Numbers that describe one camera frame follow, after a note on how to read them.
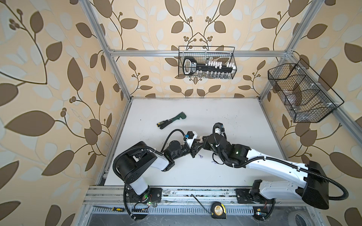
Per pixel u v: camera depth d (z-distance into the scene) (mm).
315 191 381
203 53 894
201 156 886
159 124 1018
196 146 737
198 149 756
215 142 541
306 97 735
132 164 470
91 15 750
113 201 737
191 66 840
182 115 1083
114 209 706
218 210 679
